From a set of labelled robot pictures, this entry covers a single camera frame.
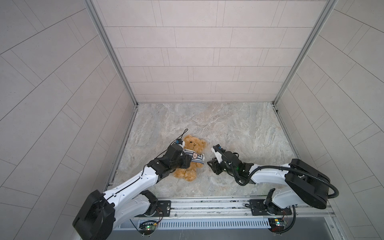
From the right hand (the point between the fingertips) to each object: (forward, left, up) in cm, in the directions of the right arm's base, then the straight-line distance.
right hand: (208, 164), depth 84 cm
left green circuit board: (-27, +30, 0) cm, 40 cm away
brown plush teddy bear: (+8, +7, +7) cm, 13 cm away
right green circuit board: (-29, -29, -4) cm, 41 cm away
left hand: (+2, +9, +4) cm, 10 cm away
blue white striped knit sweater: (+2, +7, +4) cm, 8 cm away
